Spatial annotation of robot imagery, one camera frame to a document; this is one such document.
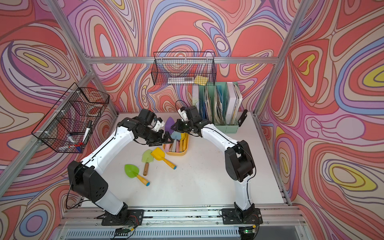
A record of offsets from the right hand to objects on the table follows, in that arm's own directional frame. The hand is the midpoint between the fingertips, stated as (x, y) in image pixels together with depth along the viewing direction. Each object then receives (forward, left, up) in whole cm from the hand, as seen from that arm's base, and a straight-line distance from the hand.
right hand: (172, 130), depth 87 cm
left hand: (-9, +1, +2) cm, 10 cm away
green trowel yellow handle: (-17, +25, -16) cm, 34 cm away
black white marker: (-10, +37, +14) cm, 41 cm away
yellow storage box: (-6, -2, -16) cm, 18 cm away
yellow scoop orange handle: (-6, +11, -17) cm, 21 cm away
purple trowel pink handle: (+2, +1, +5) cm, 5 cm away
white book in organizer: (+19, -39, +5) cm, 44 cm away
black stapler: (+22, -50, -15) cm, 57 cm away
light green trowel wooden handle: (-8, +18, -17) cm, 26 cm away
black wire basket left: (-5, +51, +13) cm, 53 cm away
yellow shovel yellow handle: (+2, -5, -15) cm, 16 cm away
